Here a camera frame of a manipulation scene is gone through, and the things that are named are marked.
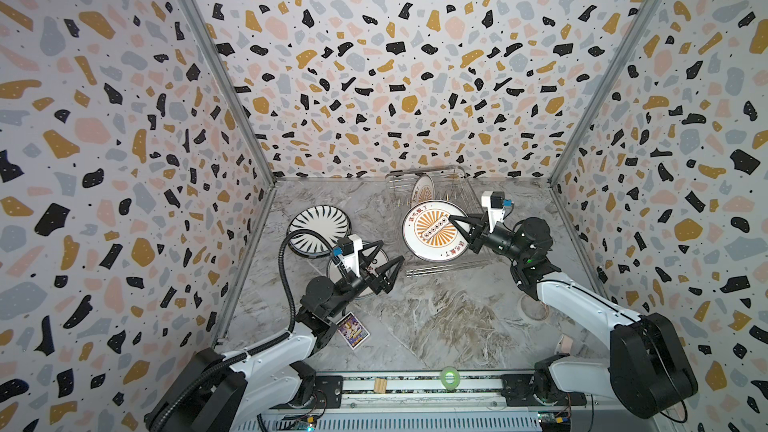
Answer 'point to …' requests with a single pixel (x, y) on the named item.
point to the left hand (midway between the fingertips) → (392, 249)
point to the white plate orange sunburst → (430, 234)
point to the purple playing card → (352, 330)
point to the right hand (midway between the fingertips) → (450, 215)
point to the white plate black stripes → (328, 221)
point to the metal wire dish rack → (454, 185)
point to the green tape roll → (450, 386)
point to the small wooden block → (380, 385)
